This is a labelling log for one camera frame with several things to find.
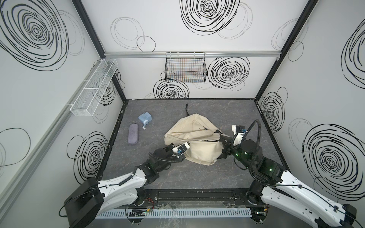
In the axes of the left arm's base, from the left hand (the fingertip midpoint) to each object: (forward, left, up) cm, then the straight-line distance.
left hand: (186, 141), depth 75 cm
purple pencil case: (+14, +36, -17) cm, 42 cm away
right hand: (-1, -17, +6) cm, 17 cm away
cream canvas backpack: (-1, -9, +4) cm, 10 cm away
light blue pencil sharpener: (+25, +30, -14) cm, 42 cm away
